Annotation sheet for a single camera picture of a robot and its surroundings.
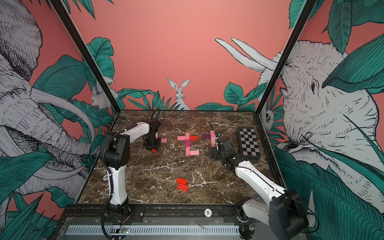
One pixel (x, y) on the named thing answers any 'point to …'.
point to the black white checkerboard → (249, 143)
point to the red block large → (182, 181)
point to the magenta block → (187, 143)
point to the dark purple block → (206, 136)
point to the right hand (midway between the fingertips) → (218, 144)
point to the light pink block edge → (212, 134)
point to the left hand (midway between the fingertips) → (157, 147)
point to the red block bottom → (153, 151)
